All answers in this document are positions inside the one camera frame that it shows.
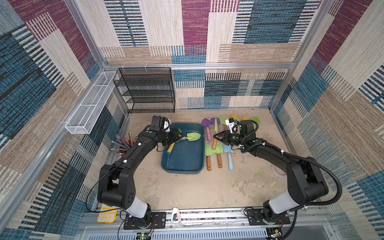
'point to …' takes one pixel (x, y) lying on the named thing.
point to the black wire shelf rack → (148, 90)
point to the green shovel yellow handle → (256, 119)
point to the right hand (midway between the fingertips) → (216, 138)
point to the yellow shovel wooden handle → (245, 118)
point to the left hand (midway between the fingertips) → (181, 136)
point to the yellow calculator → (107, 214)
